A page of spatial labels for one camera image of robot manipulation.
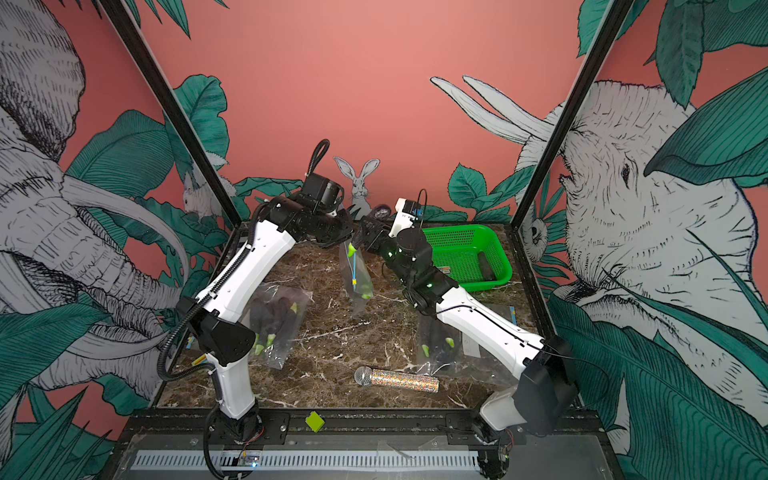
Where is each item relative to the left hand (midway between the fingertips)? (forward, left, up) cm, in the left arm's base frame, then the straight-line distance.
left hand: (359, 228), depth 78 cm
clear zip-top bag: (-13, +1, -3) cm, 14 cm away
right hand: (-4, -1, +8) cm, 9 cm away
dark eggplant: (-19, -25, -26) cm, 41 cm away
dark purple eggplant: (-19, -19, -27) cm, 38 cm away
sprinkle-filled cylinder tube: (-30, -1, -26) cm, 40 cm away
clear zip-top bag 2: (-22, +25, -28) cm, 44 cm away
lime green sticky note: (-40, +13, -29) cm, 51 cm away
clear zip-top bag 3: (-23, -23, -28) cm, 43 cm away
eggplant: (+3, -42, -27) cm, 50 cm away
